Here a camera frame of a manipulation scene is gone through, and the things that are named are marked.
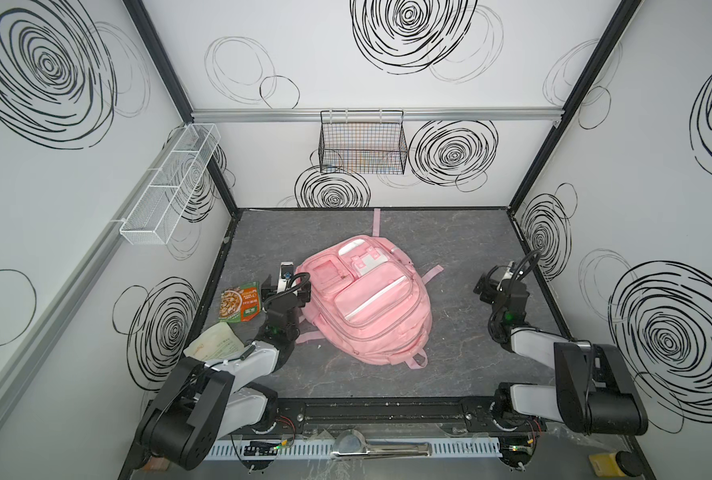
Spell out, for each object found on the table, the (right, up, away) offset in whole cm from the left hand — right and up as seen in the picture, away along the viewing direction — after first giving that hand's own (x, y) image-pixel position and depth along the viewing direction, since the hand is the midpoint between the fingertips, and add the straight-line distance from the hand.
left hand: (286, 274), depth 86 cm
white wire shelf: (-40, +16, +1) cm, 43 cm away
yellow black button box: (+75, -35, -26) cm, 87 cm away
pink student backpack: (+24, -6, -5) cm, 25 cm away
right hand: (+63, -2, +5) cm, 63 cm away
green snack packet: (-16, -10, +7) cm, 21 cm away
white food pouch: (-20, -20, -2) cm, 28 cm away
